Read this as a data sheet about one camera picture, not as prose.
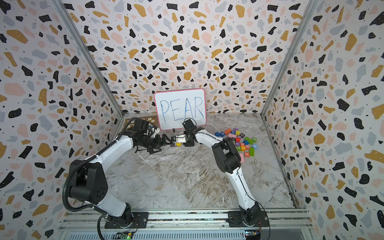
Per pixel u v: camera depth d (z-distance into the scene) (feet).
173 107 3.40
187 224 2.40
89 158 1.54
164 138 2.58
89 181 1.44
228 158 1.99
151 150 2.68
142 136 2.40
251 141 3.48
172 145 3.32
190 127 2.80
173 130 3.60
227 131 3.62
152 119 3.78
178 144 3.37
